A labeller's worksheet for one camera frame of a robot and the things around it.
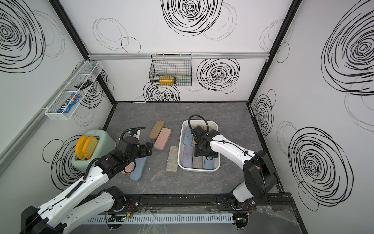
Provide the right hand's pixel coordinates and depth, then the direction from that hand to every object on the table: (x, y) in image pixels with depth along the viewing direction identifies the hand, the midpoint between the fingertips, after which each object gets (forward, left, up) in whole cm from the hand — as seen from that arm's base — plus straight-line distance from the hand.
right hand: (204, 154), depth 85 cm
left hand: (0, +33, +9) cm, 34 cm away
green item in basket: (+35, +13, +27) cm, 46 cm away
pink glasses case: (+12, +27, -5) cm, 30 cm away
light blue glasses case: (-4, -3, -4) cm, 7 cm away
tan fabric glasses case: (+18, +32, -2) cm, 37 cm away
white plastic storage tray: (+11, -1, +16) cm, 19 cm away
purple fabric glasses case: (-1, +10, -3) cm, 11 cm away
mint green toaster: (+1, +55, +8) cm, 56 cm away
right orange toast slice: (-4, +59, +15) cm, 61 cm away
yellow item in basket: (+35, +24, +27) cm, 50 cm away
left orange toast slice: (-5, +63, +17) cm, 65 cm away
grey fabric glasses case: (-4, +4, -3) cm, 6 cm away
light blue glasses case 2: (+14, +10, -3) cm, 18 cm away
